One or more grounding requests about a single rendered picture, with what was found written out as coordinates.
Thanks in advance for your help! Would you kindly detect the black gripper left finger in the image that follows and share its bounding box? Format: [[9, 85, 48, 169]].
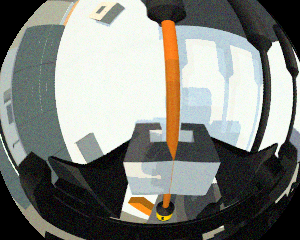
[[47, 140, 130, 219]]

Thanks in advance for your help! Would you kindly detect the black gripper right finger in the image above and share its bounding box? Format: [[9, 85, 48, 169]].
[[210, 136, 278, 208]]

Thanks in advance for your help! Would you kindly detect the orange rectangular block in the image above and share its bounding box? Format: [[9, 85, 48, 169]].
[[129, 196, 154, 216]]

